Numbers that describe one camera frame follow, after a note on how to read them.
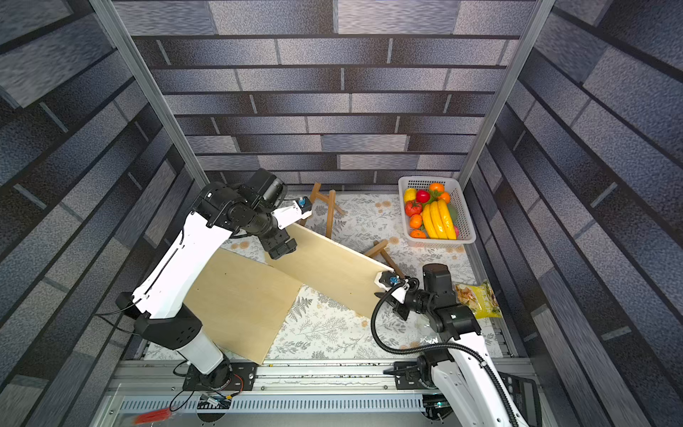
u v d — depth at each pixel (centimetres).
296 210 59
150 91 85
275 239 59
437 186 111
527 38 74
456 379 58
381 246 99
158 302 41
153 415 70
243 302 91
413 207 107
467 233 97
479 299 84
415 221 103
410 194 110
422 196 107
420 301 62
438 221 99
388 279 61
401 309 64
